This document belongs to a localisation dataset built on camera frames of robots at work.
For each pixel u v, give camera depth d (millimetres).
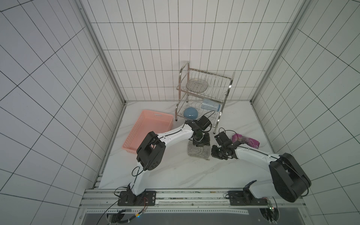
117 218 677
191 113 1039
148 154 503
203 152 887
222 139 708
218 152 780
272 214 686
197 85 926
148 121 1039
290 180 422
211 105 1057
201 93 872
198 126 658
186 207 723
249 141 879
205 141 769
